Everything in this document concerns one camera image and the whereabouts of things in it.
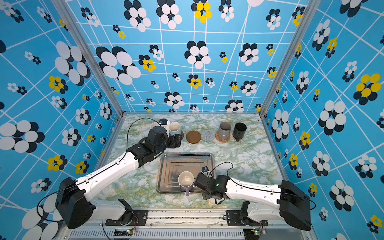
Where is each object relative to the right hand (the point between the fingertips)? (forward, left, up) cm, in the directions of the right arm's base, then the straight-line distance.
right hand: (206, 191), depth 80 cm
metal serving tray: (+16, +21, -1) cm, 27 cm away
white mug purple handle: (+7, +12, -1) cm, 13 cm away
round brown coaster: (+37, +8, -1) cm, 38 cm away
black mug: (+36, -22, +7) cm, 43 cm away
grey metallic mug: (+36, -13, +8) cm, 39 cm away
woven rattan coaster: (+37, -9, -2) cm, 38 cm away
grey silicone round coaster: (+38, -2, -1) cm, 39 cm away
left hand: (+22, +15, +20) cm, 34 cm away
